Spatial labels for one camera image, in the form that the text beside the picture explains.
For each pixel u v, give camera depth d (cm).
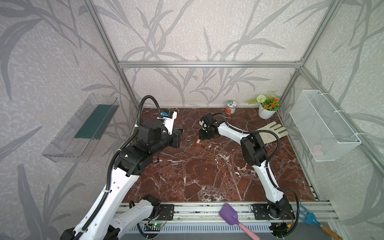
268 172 62
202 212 75
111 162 42
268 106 105
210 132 80
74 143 63
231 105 112
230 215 72
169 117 53
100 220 36
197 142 101
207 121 85
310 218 73
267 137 102
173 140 55
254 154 61
